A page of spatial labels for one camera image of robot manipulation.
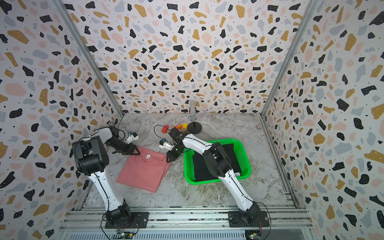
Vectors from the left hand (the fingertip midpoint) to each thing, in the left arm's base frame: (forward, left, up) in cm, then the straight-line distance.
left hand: (137, 153), depth 97 cm
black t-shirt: (-14, -43, 0) cm, 45 cm away
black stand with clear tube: (+21, -37, -1) cm, 43 cm away
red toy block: (+19, -15, 0) cm, 25 cm away
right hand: (-5, -21, 0) cm, 22 cm away
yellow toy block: (+24, -30, 0) cm, 38 cm away
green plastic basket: (-7, -66, +6) cm, 67 cm away
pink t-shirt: (-13, -8, 0) cm, 15 cm away
